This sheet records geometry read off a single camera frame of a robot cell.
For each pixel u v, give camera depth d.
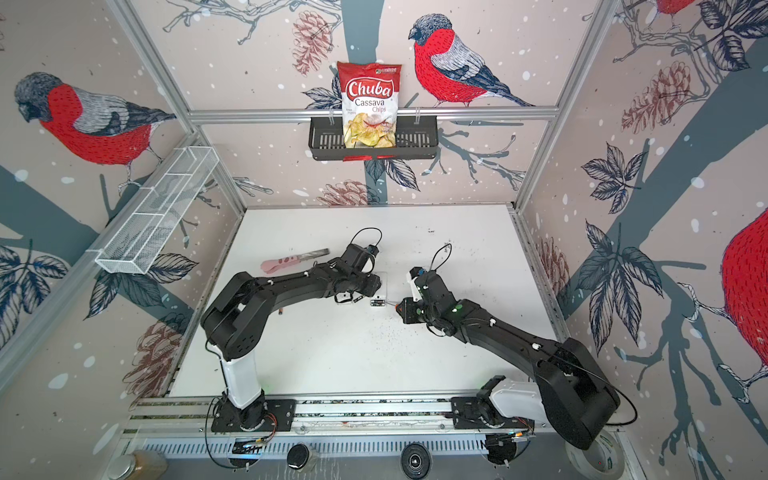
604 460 0.68
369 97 0.83
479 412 0.66
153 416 0.75
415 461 0.59
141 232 0.73
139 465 0.61
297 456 0.61
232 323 0.49
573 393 0.41
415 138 0.95
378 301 0.93
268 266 1.00
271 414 0.73
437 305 0.65
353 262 0.75
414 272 0.78
